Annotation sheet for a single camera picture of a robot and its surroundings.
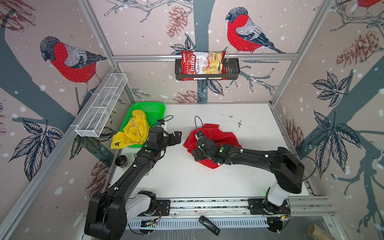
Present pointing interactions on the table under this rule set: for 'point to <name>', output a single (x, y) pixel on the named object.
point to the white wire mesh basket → (103, 100)
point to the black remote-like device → (209, 225)
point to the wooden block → (315, 233)
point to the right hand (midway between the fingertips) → (197, 151)
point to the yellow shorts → (136, 131)
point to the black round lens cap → (121, 161)
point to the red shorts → (219, 138)
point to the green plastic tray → (154, 112)
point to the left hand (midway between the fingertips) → (174, 133)
